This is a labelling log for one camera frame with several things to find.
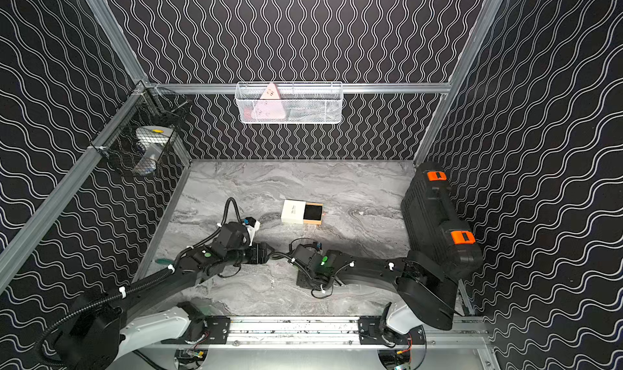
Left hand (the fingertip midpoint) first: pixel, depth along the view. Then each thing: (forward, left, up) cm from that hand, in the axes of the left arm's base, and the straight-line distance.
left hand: (268, 248), depth 82 cm
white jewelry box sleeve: (+19, -6, -5) cm, 20 cm away
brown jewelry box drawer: (+20, -14, -8) cm, 26 cm away
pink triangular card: (+44, +4, +26) cm, 52 cm away
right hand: (-8, -12, -7) cm, 16 cm away
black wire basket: (+49, +51, +18) cm, 73 cm away
